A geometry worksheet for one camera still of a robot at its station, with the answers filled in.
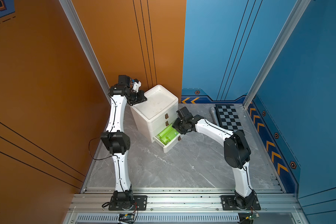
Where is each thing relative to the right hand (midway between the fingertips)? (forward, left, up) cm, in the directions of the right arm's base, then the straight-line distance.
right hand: (172, 126), depth 93 cm
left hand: (+12, +16, +16) cm, 26 cm away
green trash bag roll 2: (-4, -1, -1) cm, 5 cm away
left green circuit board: (-49, +24, -13) cm, 56 cm away
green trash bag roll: (-4, +8, -5) cm, 10 cm away
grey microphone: (+21, -33, -8) cm, 39 cm away
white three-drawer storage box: (-3, +10, +13) cm, 17 cm away
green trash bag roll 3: (-6, +4, -6) cm, 9 cm away
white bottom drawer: (-13, +3, -4) cm, 14 cm away
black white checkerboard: (+15, -43, -8) cm, 47 cm away
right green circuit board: (-48, -40, -12) cm, 64 cm away
